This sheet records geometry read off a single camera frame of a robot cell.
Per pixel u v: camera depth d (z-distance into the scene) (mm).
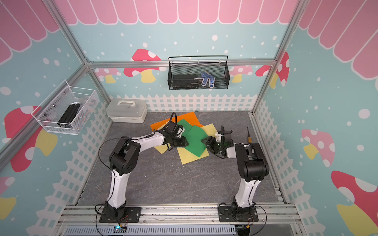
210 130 1099
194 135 995
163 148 953
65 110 727
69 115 694
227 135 809
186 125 1139
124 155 575
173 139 851
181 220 732
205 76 881
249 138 1032
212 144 875
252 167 505
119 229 727
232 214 730
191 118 1178
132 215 742
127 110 1068
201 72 921
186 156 961
